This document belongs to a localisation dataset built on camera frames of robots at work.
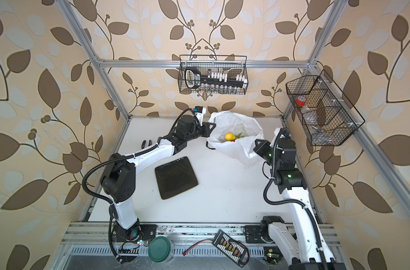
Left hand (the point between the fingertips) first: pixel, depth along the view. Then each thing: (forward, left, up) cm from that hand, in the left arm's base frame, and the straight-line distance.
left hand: (217, 122), depth 82 cm
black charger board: (-49, -7, -25) cm, 55 cm away
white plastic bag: (+12, -11, -22) cm, 28 cm away
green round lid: (-51, +21, -16) cm, 57 cm away
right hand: (-12, -17, +1) cm, 21 cm away
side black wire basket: (+2, -50, +7) cm, 50 cm away
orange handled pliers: (+4, +46, -26) cm, 53 cm away
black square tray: (-17, +22, -26) cm, 39 cm away
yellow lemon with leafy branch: (+7, -8, -20) cm, 23 cm away
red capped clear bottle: (+14, -44, +2) cm, 46 cm away
